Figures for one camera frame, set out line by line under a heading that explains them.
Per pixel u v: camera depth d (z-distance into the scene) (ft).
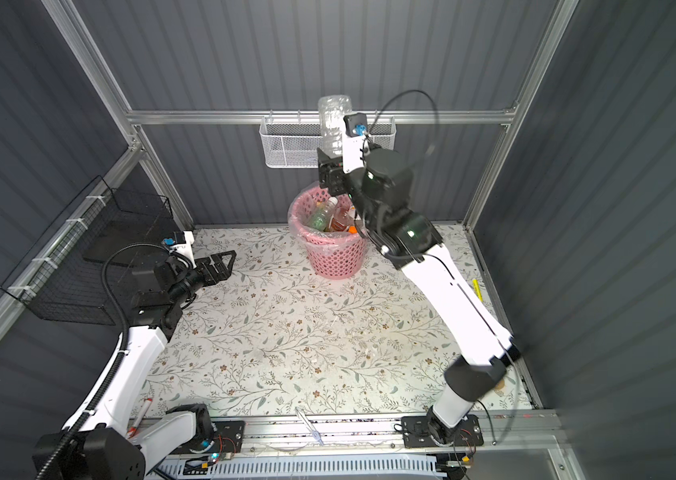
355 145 1.49
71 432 1.26
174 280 2.01
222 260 2.28
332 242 2.73
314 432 2.47
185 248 2.23
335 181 1.70
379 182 1.34
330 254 2.79
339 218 3.00
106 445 1.25
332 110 1.70
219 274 2.29
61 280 2.19
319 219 3.07
